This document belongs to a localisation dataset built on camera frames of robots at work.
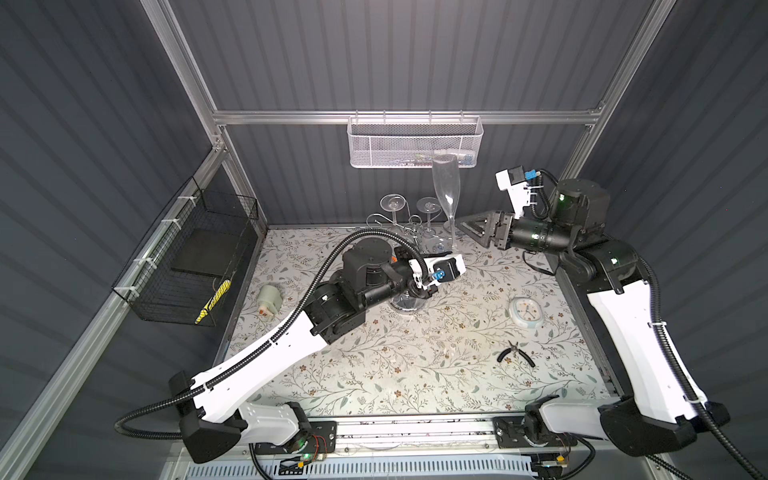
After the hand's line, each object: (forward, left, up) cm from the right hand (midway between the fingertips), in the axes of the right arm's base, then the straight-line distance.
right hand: (464, 226), depth 57 cm
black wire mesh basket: (+9, +65, -15) cm, 68 cm away
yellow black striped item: (-2, +56, -19) cm, 59 cm away
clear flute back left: (+22, +14, -12) cm, 29 cm away
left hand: (-3, +3, -3) cm, 5 cm away
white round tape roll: (+4, -27, -43) cm, 51 cm away
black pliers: (-6, -21, -46) cm, 51 cm away
